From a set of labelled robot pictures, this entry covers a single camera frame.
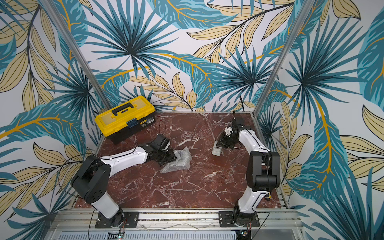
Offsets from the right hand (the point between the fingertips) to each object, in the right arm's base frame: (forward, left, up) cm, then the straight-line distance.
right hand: (218, 143), depth 91 cm
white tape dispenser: (-4, +1, -2) cm, 5 cm away
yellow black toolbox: (+12, +59, +7) cm, 61 cm away
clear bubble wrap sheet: (-11, +22, 0) cm, 24 cm away
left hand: (-9, +26, -4) cm, 28 cm away
